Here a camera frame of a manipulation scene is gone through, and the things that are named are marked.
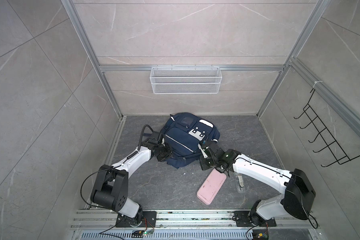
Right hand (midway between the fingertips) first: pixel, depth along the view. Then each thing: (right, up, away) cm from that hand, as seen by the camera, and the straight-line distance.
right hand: (200, 160), depth 83 cm
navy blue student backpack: (-9, +16, +18) cm, 26 cm away
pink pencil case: (+6, -14, -1) cm, 16 cm away
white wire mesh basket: (-8, +52, +17) cm, 55 cm away
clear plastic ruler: (+23, -15, 0) cm, 27 cm away
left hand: (-15, +5, +5) cm, 17 cm away
